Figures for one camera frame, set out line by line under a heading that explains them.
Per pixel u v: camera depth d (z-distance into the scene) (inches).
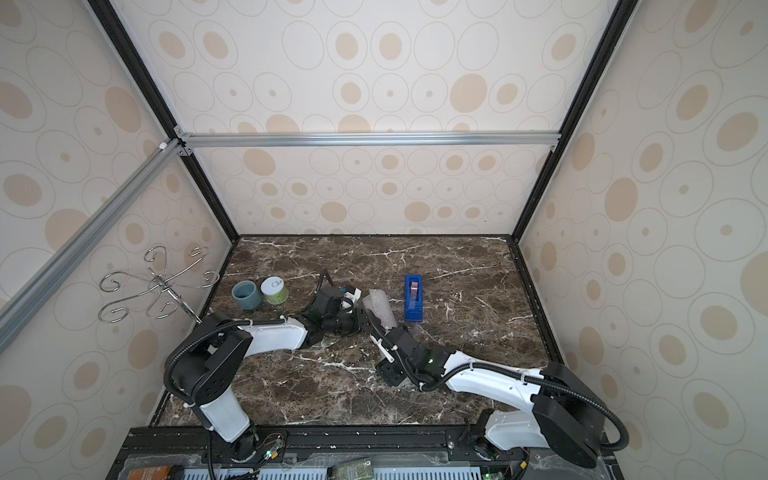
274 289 38.3
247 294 38.3
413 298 37.7
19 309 20.2
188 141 35.4
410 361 24.2
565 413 16.4
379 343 28.9
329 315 29.3
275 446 28.5
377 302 36.3
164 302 24.4
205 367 18.4
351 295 33.4
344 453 28.7
